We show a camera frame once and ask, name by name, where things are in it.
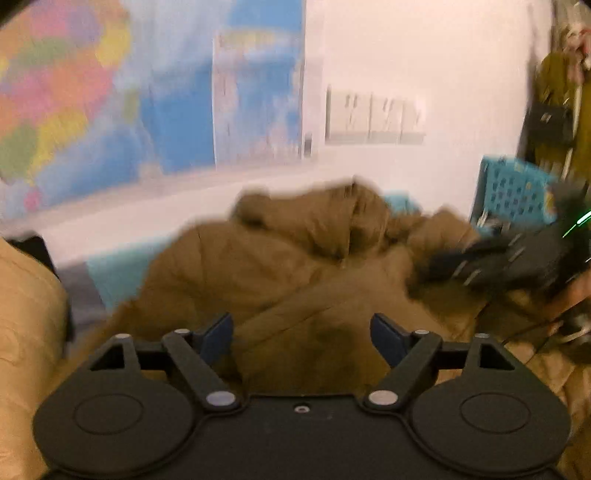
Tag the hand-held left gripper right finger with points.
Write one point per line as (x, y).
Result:
(388, 339)

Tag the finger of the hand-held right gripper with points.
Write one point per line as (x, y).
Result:
(461, 270)

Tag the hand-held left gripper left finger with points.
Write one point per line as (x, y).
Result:
(217, 337)

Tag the brown puffer jacket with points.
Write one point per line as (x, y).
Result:
(286, 286)

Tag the person's right forearm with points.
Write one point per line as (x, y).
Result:
(575, 295)

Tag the teal plastic basket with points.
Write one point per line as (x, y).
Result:
(508, 189)

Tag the light blue bedsheet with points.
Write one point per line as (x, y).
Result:
(115, 272)

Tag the black handbag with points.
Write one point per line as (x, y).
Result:
(549, 124)

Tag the white curved pole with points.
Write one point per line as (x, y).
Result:
(575, 115)

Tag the olive hanging coat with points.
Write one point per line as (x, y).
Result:
(554, 74)

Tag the tan quilt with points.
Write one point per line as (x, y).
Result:
(27, 332)

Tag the tan pillow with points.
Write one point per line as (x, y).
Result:
(32, 249)

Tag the pink fabric strip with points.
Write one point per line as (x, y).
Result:
(576, 44)

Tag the white wall switch plate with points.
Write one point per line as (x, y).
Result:
(413, 121)

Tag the white wall socket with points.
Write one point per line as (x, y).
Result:
(385, 117)
(348, 115)

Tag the colourful wall map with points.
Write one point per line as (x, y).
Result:
(138, 92)

